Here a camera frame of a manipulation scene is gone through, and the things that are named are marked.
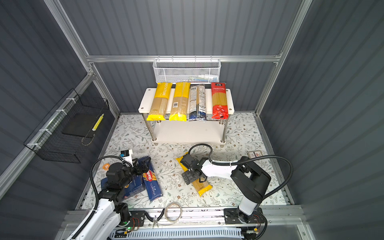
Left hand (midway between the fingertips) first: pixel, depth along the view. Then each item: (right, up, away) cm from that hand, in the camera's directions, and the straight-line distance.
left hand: (143, 158), depth 82 cm
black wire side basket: (-35, +13, -12) cm, 40 cm away
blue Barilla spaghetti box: (+4, -12, 0) cm, 13 cm away
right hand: (+28, -11, +7) cm, 31 cm away
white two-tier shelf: (+38, +14, +18) cm, 45 cm away
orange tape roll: (-26, -7, +9) cm, 28 cm away
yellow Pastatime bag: (+33, -16, -1) cm, 36 cm away
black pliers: (+9, -29, -9) cm, 31 cm away
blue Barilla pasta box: (-3, -13, -4) cm, 14 cm away
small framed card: (+67, 0, +13) cm, 68 cm away
